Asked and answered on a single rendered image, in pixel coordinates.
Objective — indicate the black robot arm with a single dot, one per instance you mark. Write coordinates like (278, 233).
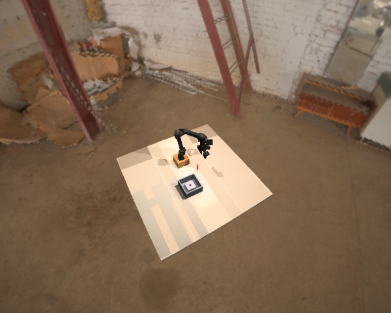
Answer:
(200, 136)

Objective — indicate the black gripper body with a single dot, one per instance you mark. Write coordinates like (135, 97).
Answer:
(202, 148)

